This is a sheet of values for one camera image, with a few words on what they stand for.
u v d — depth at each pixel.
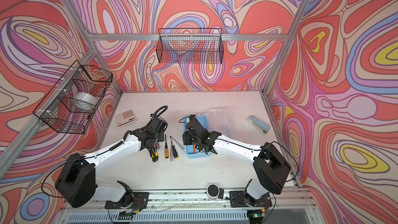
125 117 1.02
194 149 0.71
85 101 0.70
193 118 0.75
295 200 1.58
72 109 0.77
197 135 0.62
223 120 0.93
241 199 0.73
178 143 0.93
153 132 0.66
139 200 0.73
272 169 0.43
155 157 0.86
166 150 0.89
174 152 0.88
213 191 0.72
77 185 0.41
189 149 0.89
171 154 0.87
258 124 0.97
